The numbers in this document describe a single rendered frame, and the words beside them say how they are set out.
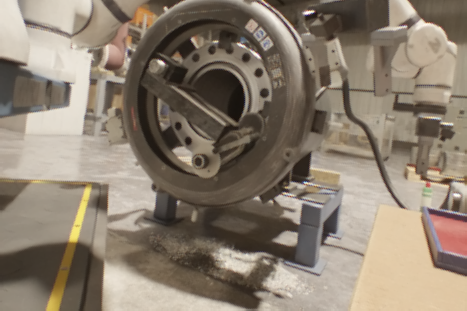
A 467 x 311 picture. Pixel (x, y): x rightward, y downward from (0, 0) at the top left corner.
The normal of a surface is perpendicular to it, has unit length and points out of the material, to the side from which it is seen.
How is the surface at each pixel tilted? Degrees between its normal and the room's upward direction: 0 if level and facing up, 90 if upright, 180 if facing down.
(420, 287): 0
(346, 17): 114
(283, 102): 90
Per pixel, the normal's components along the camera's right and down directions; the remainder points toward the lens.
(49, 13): 0.79, 0.12
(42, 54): 0.70, -0.27
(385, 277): 0.13, -0.99
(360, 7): -0.85, 0.30
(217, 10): -0.43, -0.04
